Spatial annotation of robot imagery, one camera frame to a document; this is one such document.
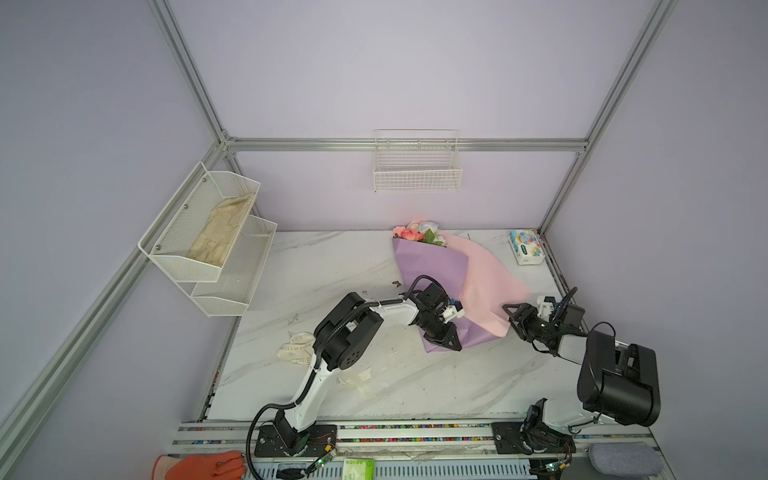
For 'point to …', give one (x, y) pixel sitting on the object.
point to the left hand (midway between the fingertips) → (457, 348)
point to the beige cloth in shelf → (222, 223)
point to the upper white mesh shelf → (194, 235)
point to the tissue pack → (527, 246)
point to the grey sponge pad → (625, 459)
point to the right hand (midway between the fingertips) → (506, 312)
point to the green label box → (358, 469)
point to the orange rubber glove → (221, 465)
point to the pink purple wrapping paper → (487, 288)
